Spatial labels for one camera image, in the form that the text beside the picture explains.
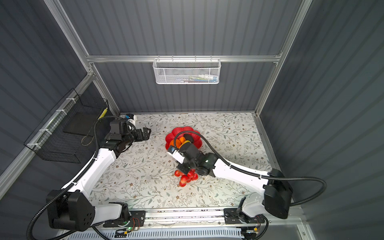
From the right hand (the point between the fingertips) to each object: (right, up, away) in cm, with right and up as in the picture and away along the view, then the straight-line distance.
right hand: (178, 161), depth 77 cm
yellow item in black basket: (-42, +25, +4) cm, 49 cm away
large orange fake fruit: (-2, +8, +21) cm, 23 cm away
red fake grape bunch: (+7, -7, -3) cm, 10 cm away
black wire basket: (-55, +15, -3) cm, 57 cm away
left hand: (-21, +16, +6) cm, 27 cm away
